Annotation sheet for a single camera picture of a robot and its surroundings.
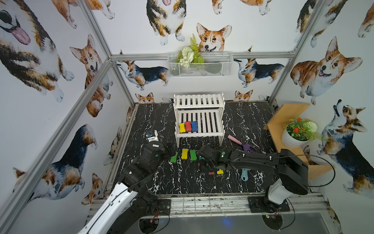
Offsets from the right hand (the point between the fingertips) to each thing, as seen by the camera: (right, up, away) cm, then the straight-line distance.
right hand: (201, 163), depth 82 cm
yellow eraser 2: (+11, -5, +2) cm, 12 cm away
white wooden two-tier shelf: (-1, +27, +15) cm, 31 cm away
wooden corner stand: (+52, +29, +7) cm, 60 cm away
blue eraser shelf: (-4, +21, +7) cm, 22 cm away
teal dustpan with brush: (+24, -7, -1) cm, 25 cm away
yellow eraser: (-12, +20, +7) cm, 24 cm away
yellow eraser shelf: (-10, +3, +10) cm, 15 cm away
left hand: (-19, +14, -9) cm, 25 cm away
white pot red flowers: (+51, +18, -5) cm, 54 cm away
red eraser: (-8, +20, +6) cm, 23 cm away
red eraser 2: (+5, -6, +1) cm, 8 cm away
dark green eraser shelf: (-17, 0, +8) cm, 19 cm away
